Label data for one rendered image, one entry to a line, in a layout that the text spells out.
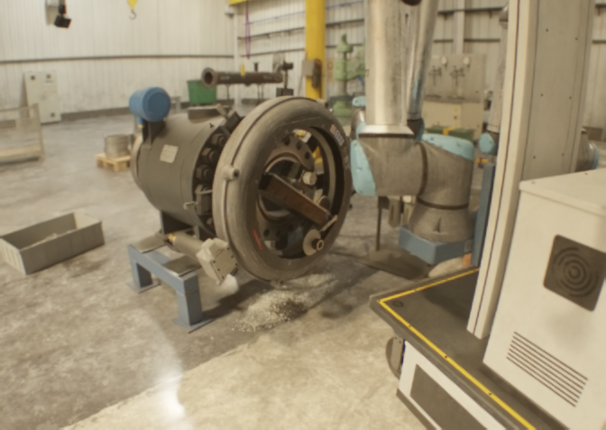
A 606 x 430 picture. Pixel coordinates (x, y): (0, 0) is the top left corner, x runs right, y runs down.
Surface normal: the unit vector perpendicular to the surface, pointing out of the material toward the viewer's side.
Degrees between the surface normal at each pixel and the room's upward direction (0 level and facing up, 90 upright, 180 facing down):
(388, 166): 80
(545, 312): 90
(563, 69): 90
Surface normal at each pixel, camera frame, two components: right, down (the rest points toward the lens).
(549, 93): 0.41, 0.28
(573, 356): -0.91, 0.12
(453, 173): -0.01, 0.30
